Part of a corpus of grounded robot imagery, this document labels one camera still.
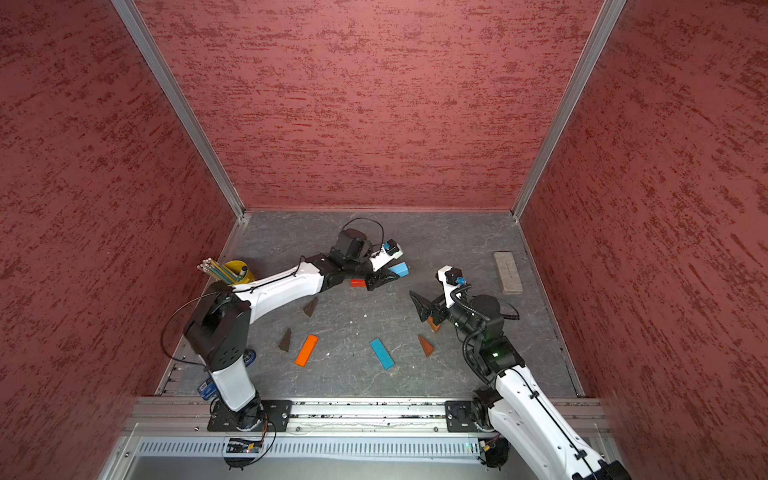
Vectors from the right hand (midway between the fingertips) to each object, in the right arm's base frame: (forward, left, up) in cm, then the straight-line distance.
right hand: (422, 289), depth 76 cm
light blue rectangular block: (+8, +5, -3) cm, 10 cm away
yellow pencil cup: (+14, +57, -8) cm, 59 cm away
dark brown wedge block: (-6, +41, -19) cm, 45 cm away
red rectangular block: (+3, +17, -2) cm, 18 cm away
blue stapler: (-19, +57, -17) cm, 63 cm away
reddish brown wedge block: (-8, -1, -19) cm, 21 cm away
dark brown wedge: (+4, +34, -17) cm, 39 cm away
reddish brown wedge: (-3, -4, -17) cm, 18 cm away
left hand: (+8, +8, -6) cm, 13 cm away
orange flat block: (-9, +34, -19) cm, 40 cm away
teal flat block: (-11, +11, -18) cm, 24 cm away
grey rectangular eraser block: (+15, -32, -18) cm, 39 cm away
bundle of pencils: (+10, +59, -3) cm, 60 cm away
